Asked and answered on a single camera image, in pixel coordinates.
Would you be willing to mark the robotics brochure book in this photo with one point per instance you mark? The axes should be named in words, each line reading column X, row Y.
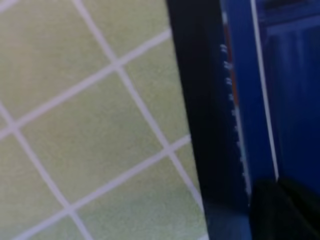
column 250, row 75

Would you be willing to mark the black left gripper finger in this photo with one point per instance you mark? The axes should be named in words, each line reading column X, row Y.
column 284, row 210

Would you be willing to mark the green checkered tablecloth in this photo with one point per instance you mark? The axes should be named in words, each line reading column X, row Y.
column 94, row 139

